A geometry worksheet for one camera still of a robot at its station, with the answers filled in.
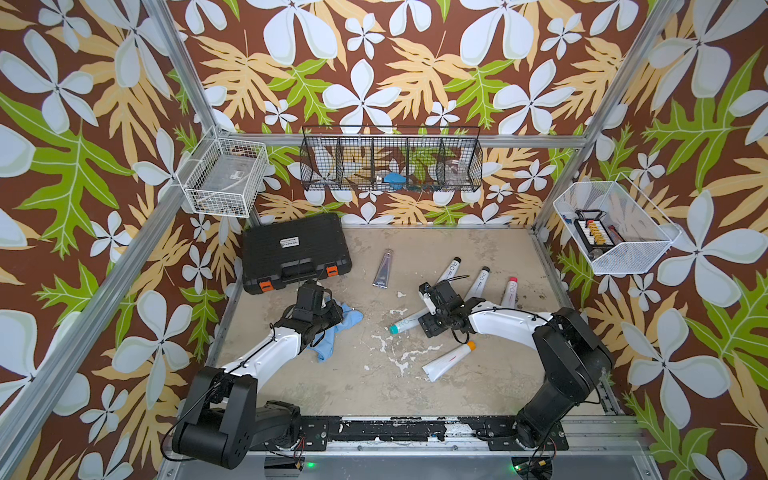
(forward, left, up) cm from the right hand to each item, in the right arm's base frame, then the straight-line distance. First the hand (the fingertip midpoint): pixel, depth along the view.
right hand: (429, 317), depth 94 cm
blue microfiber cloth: (-10, +32, +4) cm, 34 cm away
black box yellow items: (+13, -44, +26) cm, 53 cm away
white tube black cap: (+18, -9, +1) cm, 20 cm away
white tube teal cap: (-4, +10, +2) cm, 11 cm away
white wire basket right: (+13, -50, +27) cm, 58 cm away
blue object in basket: (+36, +11, +27) cm, 46 cm away
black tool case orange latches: (+24, +48, +5) cm, 54 cm away
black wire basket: (+43, +12, +30) cm, 54 cm away
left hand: (+1, +27, +6) cm, 28 cm away
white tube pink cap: (+7, -28, +1) cm, 29 cm away
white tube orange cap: (-16, 0, 0) cm, 16 cm away
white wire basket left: (+27, +61, +35) cm, 75 cm away
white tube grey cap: (+10, -17, -1) cm, 20 cm away
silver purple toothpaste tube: (+17, +15, +1) cm, 23 cm away
